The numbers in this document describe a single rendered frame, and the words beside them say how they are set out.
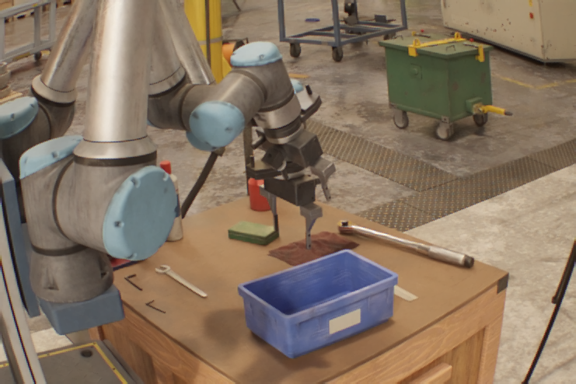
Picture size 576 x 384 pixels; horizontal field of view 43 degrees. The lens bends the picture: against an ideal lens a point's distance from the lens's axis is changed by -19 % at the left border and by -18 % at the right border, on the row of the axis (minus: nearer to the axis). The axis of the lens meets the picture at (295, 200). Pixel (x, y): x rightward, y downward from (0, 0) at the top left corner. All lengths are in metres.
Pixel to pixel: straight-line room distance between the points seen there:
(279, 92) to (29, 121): 0.61
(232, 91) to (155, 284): 0.84
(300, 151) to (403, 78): 3.27
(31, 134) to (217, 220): 0.95
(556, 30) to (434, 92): 2.83
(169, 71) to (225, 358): 0.66
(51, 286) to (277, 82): 0.58
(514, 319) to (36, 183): 1.95
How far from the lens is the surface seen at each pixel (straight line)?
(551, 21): 7.27
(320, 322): 1.82
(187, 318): 2.04
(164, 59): 1.53
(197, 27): 5.83
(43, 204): 1.39
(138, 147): 1.27
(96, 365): 2.15
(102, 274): 1.49
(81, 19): 1.90
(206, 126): 1.50
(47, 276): 1.46
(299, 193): 1.84
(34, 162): 1.39
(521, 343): 2.75
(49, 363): 2.19
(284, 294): 1.98
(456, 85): 4.75
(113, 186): 1.25
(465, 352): 2.18
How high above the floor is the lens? 1.43
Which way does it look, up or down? 21 degrees down
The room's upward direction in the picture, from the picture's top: 4 degrees counter-clockwise
